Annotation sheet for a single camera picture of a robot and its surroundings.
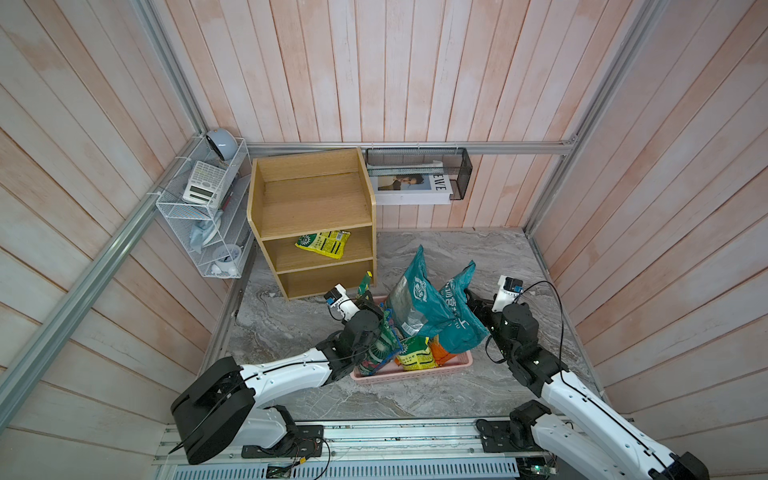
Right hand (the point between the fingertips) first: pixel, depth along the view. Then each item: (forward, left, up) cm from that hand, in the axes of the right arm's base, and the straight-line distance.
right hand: (477, 290), depth 80 cm
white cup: (+12, +75, 0) cm, 76 cm away
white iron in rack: (+10, +75, +12) cm, 76 cm away
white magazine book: (+34, +17, +10) cm, 40 cm away
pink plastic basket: (-18, +23, -14) cm, 32 cm away
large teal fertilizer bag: (-7, +18, +3) cm, 19 cm away
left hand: (-1, +29, -2) cm, 29 cm away
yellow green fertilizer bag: (-15, +17, -9) cm, 24 cm away
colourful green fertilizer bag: (-16, +25, -2) cm, 29 cm away
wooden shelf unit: (+14, +45, +14) cm, 49 cm away
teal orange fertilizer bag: (-12, +5, +2) cm, 13 cm away
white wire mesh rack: (+24, +72, +10) cm, 77 cm away
